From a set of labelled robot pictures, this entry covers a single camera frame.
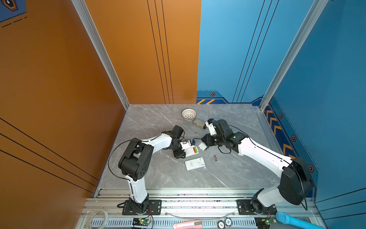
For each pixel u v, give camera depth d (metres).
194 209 0.76
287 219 0.67
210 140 0.73
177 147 0.81
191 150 0.93
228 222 0.70
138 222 0.71
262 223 0.70
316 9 0.70
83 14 0.71
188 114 1.12
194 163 0.87
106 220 0.70
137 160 0.49
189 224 0.69
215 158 0.91
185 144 0.83
